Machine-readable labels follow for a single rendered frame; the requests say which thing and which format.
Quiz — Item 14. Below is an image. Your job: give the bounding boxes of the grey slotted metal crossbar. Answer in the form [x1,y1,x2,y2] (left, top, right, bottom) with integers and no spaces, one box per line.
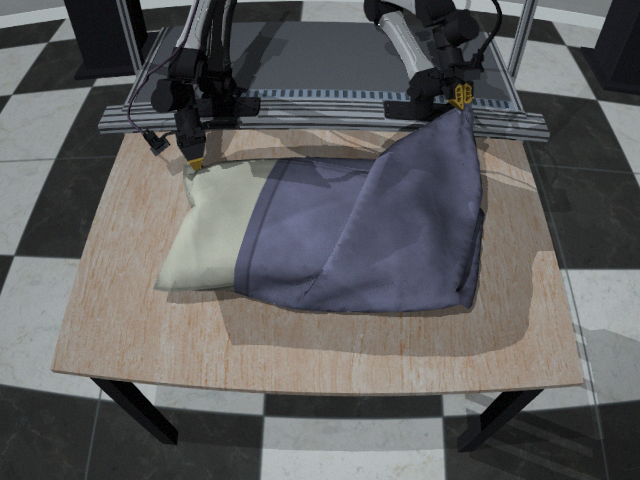
[98,105,550,142]

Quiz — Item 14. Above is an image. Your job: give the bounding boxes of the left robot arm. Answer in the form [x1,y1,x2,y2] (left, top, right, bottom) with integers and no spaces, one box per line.
[364,0,484,122]

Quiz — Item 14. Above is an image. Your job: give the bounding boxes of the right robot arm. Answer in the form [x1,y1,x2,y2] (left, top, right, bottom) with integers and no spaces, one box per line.
[145,0,260,156]

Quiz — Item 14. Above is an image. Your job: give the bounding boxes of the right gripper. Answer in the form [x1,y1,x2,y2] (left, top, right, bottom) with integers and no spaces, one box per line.
[174,108,206,171]

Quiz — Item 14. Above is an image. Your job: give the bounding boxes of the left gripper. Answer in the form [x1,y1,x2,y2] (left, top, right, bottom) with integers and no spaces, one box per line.
[429,48,474,110]

